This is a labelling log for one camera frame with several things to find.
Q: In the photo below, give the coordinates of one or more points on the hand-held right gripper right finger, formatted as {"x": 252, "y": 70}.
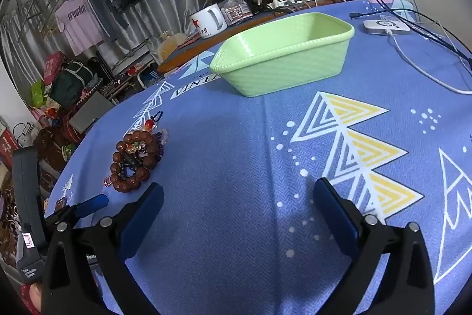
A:
{"x": 333, "y": 213}

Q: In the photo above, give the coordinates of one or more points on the blue printed tablecloth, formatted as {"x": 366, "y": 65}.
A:
{"x": 239, "y": 152}

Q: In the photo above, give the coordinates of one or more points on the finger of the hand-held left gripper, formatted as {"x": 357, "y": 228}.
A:
{"x": 92, "y": 205}

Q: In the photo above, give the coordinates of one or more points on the grey laptop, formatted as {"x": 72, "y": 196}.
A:
{"x": 92, "y": 112}

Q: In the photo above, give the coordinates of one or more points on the green plastic basket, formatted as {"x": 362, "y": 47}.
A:
{"x": 287, "y": 75}

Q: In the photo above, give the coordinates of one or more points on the white enamel mug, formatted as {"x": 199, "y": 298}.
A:
{"x": 208, "y": 21}

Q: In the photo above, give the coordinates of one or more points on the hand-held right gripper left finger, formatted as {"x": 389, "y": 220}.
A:
{"x": 143, "y": 217}

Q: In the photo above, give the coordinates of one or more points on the pink bag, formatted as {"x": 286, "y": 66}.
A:
{"x": 53, "y": 66}

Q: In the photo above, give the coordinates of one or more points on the clear plastic bag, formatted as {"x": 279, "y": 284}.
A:
{"x": 238, "y": 7}

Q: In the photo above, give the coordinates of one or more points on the dark green duffel bag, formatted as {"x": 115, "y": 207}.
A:
{"x": 70, "y": 82}

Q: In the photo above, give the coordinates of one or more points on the green plastic bag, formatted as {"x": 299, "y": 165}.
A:
{"x": 38, "y": 93}

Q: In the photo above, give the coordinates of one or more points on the person's left hand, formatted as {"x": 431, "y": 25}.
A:
{"x": 35, "y": 298}

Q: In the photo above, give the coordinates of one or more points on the small white portable device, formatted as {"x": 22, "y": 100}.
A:
{"x": 385, "y": 26}

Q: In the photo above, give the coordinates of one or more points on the pink t-shirt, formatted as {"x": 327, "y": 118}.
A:
{"x": 79, "y": 27}

